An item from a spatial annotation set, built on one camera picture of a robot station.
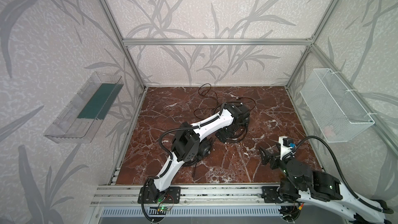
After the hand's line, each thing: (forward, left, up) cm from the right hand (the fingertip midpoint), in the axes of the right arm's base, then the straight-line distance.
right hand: (266, 142), depth 72 cm
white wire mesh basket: (+6, -27, +15) cm, 32 cm away
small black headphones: (+11, +8, -19) cm, 23 cm away
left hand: (+11, +13, -10) cm, 20 cm away
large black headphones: (+2, +29, -11) cm, 31 cm away
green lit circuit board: (-24, +49, -18) cm, 57 cm away
